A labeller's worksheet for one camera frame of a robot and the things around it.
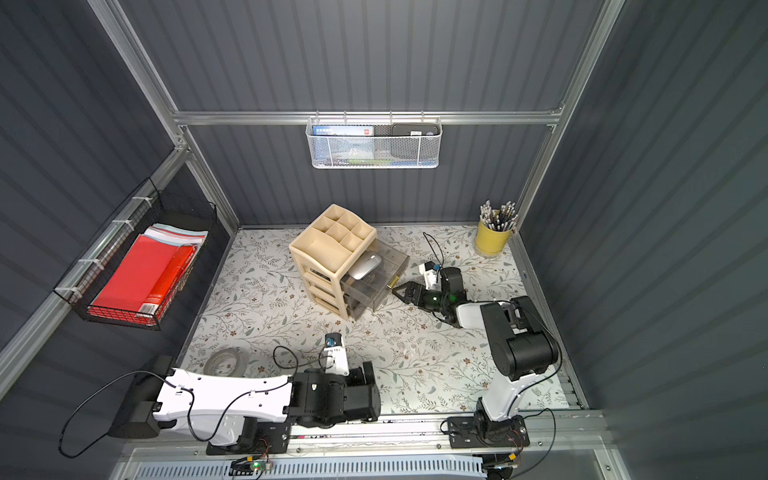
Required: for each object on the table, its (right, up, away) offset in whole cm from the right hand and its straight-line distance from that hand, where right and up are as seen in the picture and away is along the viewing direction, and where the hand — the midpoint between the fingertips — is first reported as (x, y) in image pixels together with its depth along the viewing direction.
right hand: (401, 297), depth 92 cm
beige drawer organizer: (-22, +13, -9) cm, 28 cm away
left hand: (-10, -16, -20) cm, 28 cm away
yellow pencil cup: (+32, +17, +12) cm, 39 cm away
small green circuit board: (-34, -36, -22) cm, 54 cm away
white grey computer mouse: (-11, +10, -5) cm, 16 cm away
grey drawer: (-8, +3, -2) cm, 9 cm away
